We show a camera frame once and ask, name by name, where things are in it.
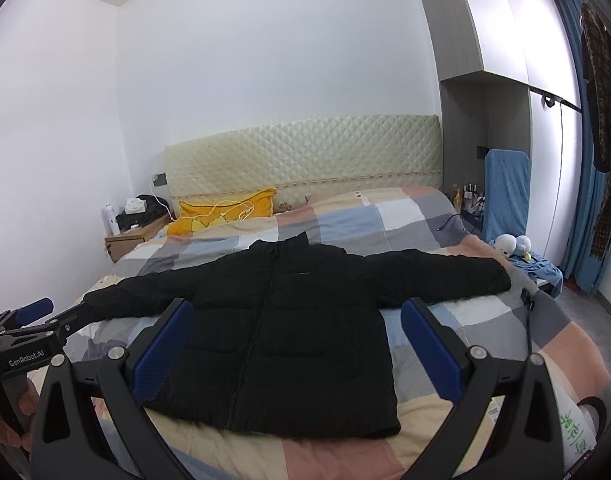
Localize plaid patchwork duvet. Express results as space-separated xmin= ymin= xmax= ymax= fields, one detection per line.
xmin=66 ymin=186 xmax=611 ymax=479

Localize grey white wardrobe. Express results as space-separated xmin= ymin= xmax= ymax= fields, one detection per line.
xmin=421 ymin=0 xmax=582 ymax=264

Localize blue curtain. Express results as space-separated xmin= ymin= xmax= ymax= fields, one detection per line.
xmin=555 ymin=0 xmax=607 ymax=295

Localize wooden nightstand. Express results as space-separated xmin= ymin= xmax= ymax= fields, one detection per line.
xmin=104 ymin=217 xmax=171 ymax=263

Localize floral pillow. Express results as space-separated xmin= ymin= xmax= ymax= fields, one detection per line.
xmin=273 ymin=193 xmax=312 ymax=214

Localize bottles on bedside shelf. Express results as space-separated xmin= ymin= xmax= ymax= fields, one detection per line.
xmin=452 ymin=182 xmax=485 ymax=214

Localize black puffer jacket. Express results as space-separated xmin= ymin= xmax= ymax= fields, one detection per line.
xmin=84 ymin=235 xmax=511 ymax=439

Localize person's left hand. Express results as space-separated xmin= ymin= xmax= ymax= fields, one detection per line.
xmin=0 ymin=379 xmax=40 ymax=452

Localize black clothing on nightstand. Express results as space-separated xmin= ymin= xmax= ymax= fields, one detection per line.
xmin=116 ymin=194 xmax=171 ymax=232

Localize blue covered chair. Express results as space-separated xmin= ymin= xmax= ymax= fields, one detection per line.
xmin=482 ymin=148 xmax=531 ymax=242

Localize cream quilted headboard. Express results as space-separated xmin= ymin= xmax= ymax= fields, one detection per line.
xmin=163 ymin=115 xmax=443 ymax=204

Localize white plastic bag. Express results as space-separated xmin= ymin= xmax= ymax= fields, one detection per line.
xmin=539 ymin=351 xmax=596 ymax=470

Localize white tissue box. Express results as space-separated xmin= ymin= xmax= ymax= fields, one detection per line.
xmin=124 ymin=197 xmax=147 ymax=214

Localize yellow pillow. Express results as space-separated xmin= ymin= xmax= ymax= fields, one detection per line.
xmin=165 ymin=188 xmax=277 ymax=236

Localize black cable on bed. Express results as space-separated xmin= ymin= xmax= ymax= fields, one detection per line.
xmin=519 ymin=286 xmax=538 ymax=361

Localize white charging cable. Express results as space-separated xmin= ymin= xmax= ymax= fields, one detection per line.
xmin=143 ymin=194 xmax=266 ymax=226

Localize wall power socket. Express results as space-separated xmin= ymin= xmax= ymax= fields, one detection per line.
xmin=152 ymin=174 xmax=168 ymax=188

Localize white spray bottle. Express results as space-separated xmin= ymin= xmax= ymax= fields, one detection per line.
xmin=104 ymin=203 xmax=121 ymax=236

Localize white blue plush toy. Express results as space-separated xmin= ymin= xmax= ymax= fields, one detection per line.
xmin=492 ymin=234 xmax=532 ymax=262

